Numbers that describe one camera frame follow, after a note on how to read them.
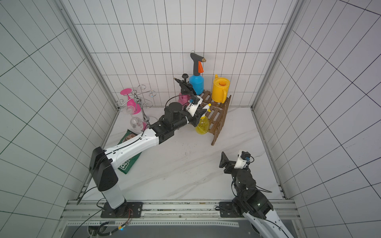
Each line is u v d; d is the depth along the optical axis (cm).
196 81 85
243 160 61
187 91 79
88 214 73
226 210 70
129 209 72
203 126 76
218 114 97
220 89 78
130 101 95
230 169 65
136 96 85
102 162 44
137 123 92
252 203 54
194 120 64
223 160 68
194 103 60
